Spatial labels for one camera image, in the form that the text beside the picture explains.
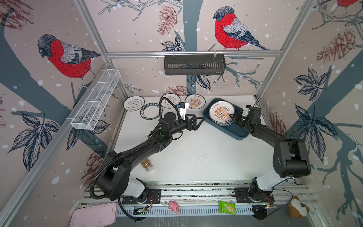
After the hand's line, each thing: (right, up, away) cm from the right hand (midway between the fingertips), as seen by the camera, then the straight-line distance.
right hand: (229, 115), depth 93 cm
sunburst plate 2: (-21, +11, +26) cm, 35 cm away
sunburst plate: (-5, +2, +5) cm, 8 cm away
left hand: (-22, -1, -20) cm, 30 cm away
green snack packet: (-8, -46, -23) cm, 52 cm away
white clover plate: (-74, +9, +25) cm, 79 cm away
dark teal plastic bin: (+4, -11, -1) cm, 11 cm away
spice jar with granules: (-52, -29, -12) cm, 61 cm away
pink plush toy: (-36, -44, -24) cm, 62 cm away
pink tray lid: (-73, -48, -26) cm, 91 cm away
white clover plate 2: (-40, +14, +29) cm, 52 cm away
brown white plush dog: (+25, -45, -25) cm, 58 cm away
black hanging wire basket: (-23, +38, +12) cm, 46 cm away
